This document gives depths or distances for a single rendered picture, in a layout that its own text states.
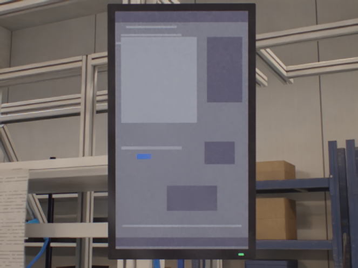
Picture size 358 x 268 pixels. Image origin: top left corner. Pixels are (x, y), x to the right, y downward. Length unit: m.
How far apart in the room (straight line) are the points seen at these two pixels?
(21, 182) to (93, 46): 4.42
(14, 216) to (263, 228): 2.95
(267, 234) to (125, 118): 3.27
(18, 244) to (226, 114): 0.73
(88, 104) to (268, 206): 2.39
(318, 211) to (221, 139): 3.62
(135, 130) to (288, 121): 3.78
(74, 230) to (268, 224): 2.85
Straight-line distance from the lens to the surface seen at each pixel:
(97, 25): 5.97
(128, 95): 1.10
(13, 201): 1.59
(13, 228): 1.58
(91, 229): 1.55
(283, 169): 4.30
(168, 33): 1.11
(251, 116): 1.10
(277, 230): 4.27
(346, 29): 1.96
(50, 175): 1.65
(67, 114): 2.88
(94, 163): 1.45
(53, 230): 1.63
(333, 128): 4.73
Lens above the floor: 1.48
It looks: 11 degrees up
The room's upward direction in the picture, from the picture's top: straight up
